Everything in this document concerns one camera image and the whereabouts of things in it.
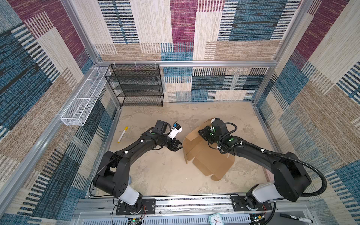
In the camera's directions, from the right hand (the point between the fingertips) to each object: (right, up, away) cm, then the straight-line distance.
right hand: (199, 132), depth 87 cm
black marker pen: (+45, -39, -18) cm, 63 cm away
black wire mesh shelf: (-46, +34, +24) cm, 62 cm away
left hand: (-12, -7, 0) cm, 14 cm away
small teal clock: (+6, -40, -18) cm, 44 cm away
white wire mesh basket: (-76, +16, +7) cm, 78 cm away
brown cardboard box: (+5, -16, +4) cm, 17 cm away
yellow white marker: (-53, -4, +15) cm, 55 cm away
